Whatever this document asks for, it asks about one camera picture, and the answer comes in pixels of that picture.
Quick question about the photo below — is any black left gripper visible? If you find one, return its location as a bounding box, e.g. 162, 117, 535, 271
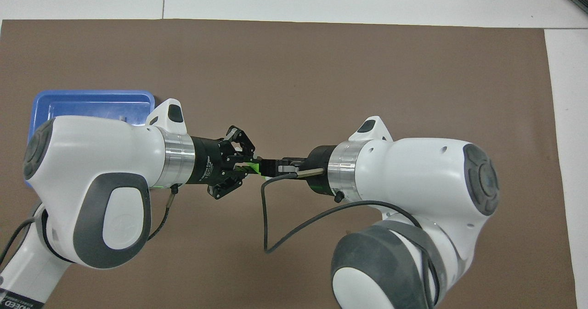
191, 125, 263, 201

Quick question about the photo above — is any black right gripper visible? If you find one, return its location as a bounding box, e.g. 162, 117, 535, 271
260, 145, 339, 197

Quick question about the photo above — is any green marker pen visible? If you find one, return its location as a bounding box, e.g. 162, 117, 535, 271
234, 161, 272, 178

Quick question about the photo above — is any blue plastic tray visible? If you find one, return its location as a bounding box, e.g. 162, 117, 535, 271
27, 90, 156, 188

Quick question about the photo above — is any brown table mat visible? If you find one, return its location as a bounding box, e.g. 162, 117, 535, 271
0, 19, 578, 309

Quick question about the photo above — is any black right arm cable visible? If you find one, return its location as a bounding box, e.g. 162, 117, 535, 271
260, 167, 439, 309

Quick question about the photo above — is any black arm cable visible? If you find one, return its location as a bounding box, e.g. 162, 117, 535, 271
0, 184, 179, 266
260, 167, 439, 309

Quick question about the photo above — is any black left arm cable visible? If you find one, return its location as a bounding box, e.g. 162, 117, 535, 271
0, 184, 179, 266

